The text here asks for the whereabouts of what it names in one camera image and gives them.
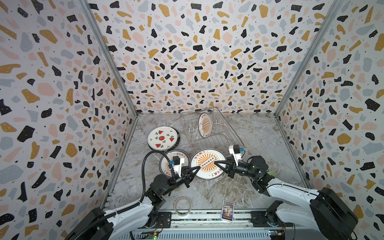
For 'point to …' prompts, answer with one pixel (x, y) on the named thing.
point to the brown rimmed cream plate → (177, 142)
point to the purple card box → (227, 210)
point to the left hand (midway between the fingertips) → (199, 167)
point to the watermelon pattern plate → (163, 138)
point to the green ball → (271, 173)
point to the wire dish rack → (222, 134)
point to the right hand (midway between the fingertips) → (214, 161)
